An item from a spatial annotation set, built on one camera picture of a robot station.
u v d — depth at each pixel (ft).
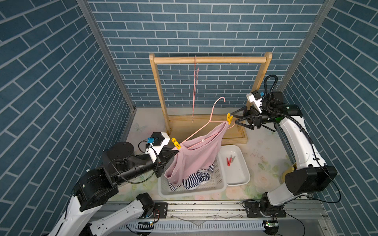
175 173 2.06
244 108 2.13
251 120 1.87
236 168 2.95
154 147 1.32
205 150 2.26
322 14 2.39
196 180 2.47
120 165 1.16
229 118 2.05
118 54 2.99
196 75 3.28
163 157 1.48
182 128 3.41
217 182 2.67
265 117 1.97
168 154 1.55
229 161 2.97
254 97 1.86
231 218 2.37
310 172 1.34
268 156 3.08
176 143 1.55
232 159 3.00
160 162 1.42
